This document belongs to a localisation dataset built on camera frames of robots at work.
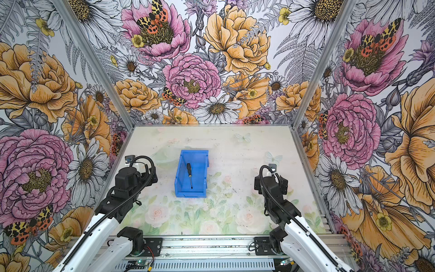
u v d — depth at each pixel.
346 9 0.72
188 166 0.99
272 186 0.59
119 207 0.52
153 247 0.74
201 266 0.78
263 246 0.74
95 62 0.88
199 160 1.05
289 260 0.71
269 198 0.61
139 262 0.71
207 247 0.76
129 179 0.59
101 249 0.50
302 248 0.50
